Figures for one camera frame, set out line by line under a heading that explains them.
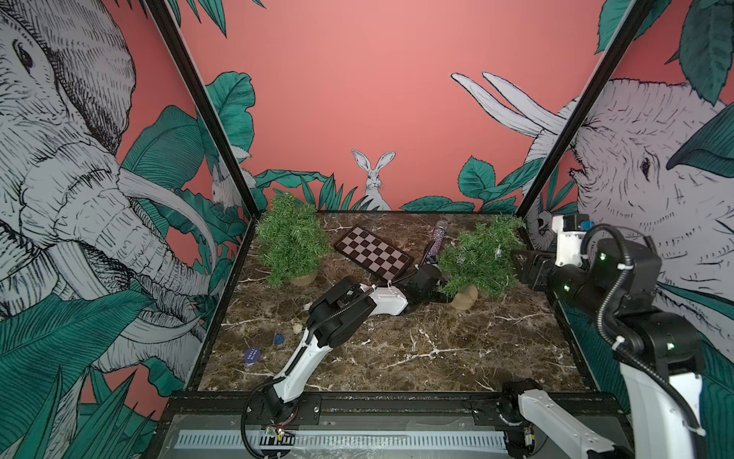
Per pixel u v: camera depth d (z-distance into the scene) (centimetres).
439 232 110
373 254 104
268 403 65
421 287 76
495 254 69
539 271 48
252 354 84
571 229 46
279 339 85
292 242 79
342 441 70
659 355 33
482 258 75
